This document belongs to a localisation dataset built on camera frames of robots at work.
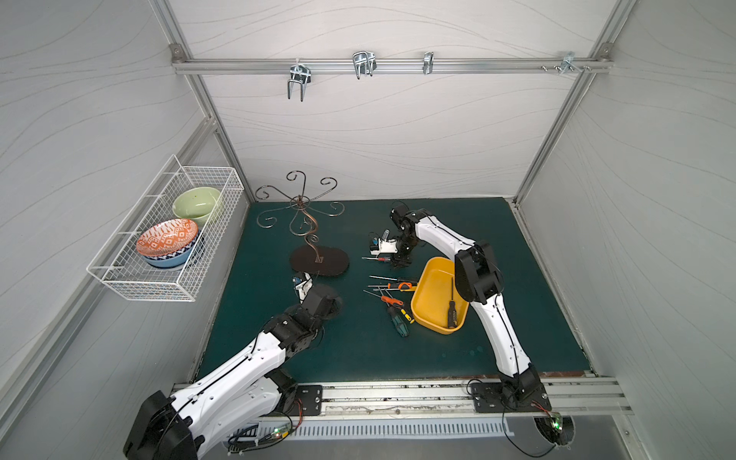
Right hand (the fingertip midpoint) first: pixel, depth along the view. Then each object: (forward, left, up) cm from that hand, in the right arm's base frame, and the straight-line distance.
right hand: (395, 256), depth 103 cm
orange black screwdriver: (-13, 0, +3) cm, 14 cm away
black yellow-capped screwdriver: (-20, -18, +1) cm, 27 cm away
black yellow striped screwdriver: (-24, -4, +2) cm, 24 cm away
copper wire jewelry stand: (-4, +23, +1) cm, 23 cm away
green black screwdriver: (-26, -1, +2) cm, 26 cm away
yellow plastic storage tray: (-13, -13, +1) cm, 19 cm away
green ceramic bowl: (-9, +53, +35) cm, 64 cm away
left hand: (-22, +19, +10) cm, 31 cm away
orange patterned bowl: (-22, +53, +37) cm, 68 cm away
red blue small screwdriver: (-2, +5, +1) cm, 6 cm away
